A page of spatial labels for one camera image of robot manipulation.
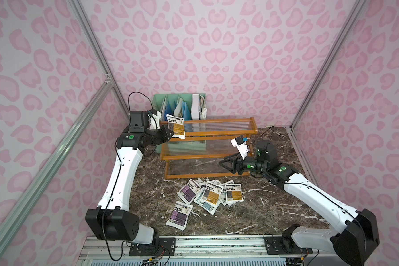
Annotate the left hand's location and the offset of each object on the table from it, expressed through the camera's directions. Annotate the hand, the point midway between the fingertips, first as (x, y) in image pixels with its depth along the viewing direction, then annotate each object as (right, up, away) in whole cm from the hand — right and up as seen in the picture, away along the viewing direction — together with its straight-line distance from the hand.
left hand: (172, 130), depth 75 cm
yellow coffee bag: (+1, +2, +3) cm, 4 cm away
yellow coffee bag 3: (+18, -32, +11) cm, 38 cm away
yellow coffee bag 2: (+30, -32, +11) cm, 45 cm away
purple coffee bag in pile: (+6, -32, +13) cm, 35 cm away
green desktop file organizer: (+7, +14, +20) cm, 25 cm away
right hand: (+22, -14, -4) cm, 26 cm away
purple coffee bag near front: (+2, -42, +7) cm, 42 cm away
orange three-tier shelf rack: (+16, -7, +36) cm, 40 cm away
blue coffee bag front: (+17, -38, +8) cm, 43 cm away
